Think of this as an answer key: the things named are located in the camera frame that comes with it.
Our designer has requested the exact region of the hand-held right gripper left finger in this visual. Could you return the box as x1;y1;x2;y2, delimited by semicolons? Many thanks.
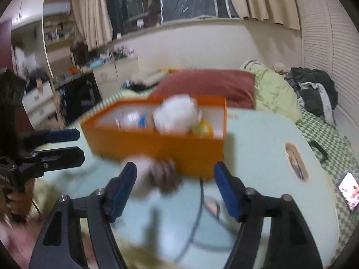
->
28;162;138;269

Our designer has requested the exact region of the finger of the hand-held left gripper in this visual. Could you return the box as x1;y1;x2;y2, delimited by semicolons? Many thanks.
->
17;146;85;178
21;129;81;149

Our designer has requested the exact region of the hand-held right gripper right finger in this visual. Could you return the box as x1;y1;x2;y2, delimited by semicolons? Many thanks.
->
214;161;323;269

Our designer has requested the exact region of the brown hair claw clip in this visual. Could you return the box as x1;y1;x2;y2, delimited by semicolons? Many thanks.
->
149;158;181;192

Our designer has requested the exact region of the orange cardboard box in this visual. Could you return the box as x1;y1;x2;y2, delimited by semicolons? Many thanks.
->
81;96;228;178

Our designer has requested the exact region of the person's left hand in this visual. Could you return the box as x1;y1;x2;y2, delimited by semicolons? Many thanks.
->
6;178;35;223

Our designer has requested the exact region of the white drawer unit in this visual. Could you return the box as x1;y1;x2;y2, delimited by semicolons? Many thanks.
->
22;81;61;129

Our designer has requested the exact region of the light blue lap table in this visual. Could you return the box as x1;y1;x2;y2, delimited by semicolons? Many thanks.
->
36;109;341;269

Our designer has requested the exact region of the yellow plastic item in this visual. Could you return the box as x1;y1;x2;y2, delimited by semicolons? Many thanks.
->
192;119;214;138

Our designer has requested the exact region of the blue small item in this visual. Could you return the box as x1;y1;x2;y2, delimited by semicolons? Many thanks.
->
139;114;154;129

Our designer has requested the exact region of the cream cabinet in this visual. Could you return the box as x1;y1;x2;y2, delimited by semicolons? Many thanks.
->
91;56;139;100

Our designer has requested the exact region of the black item on bed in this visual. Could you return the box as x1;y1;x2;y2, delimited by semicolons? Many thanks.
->
122;81;146;91

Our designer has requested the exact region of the white fluffy pom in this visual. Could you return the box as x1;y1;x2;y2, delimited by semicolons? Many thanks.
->
153;94;201;133

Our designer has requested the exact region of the red pillow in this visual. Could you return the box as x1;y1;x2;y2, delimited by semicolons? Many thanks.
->
151;69;256;110

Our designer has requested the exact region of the light green comforter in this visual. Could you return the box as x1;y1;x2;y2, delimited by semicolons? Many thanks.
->
241;60;303;124

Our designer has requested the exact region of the white air conditioner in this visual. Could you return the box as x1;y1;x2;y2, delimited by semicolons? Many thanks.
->
43;2;71;16

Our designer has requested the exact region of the smartphone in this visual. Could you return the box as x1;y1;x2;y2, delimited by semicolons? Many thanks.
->
337;170;359;212

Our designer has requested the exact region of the beige curtain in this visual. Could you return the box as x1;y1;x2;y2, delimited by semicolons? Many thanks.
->
71;0;114;52
226;0;302;31

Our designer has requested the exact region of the dark clothes pile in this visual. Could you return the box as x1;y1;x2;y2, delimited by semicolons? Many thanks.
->
285;67;338;126

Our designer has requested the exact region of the beige crumpled cloth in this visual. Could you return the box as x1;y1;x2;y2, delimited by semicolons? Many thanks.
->
271;62;292;75

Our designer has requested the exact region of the dark window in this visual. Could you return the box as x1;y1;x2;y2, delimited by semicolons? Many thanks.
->
105;0;242;37

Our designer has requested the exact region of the white louvered door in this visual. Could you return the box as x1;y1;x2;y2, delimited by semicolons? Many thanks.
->
292;0;359;146

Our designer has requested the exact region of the black cable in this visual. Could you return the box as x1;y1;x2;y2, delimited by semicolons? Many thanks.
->
174;174;242;258

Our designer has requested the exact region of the wall shelf with books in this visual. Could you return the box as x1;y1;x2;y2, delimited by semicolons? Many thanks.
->
43;17;76;45

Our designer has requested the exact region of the black strap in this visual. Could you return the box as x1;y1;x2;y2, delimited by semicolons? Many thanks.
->
309;140;328;163

